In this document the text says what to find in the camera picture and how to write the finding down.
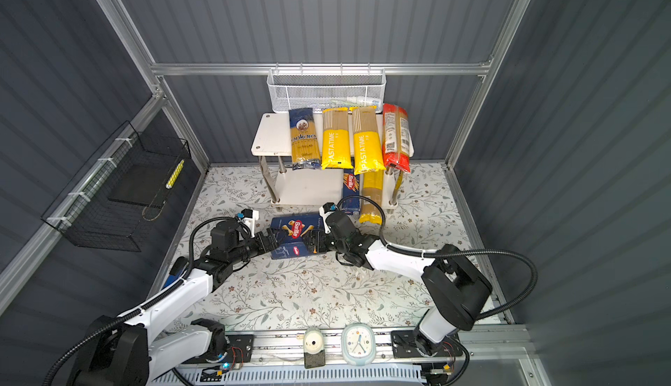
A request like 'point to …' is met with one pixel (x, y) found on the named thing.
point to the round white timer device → (314, 348)
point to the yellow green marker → (175, 175)
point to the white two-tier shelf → (271, 143)
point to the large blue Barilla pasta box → (290, 244)
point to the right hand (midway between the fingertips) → (312, 239)
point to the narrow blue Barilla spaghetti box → (350, 188)
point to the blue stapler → (176, 272)
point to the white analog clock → (358, 344)
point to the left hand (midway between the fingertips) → (282, 235)
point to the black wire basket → (118, 196)
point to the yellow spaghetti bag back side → (371, 187)
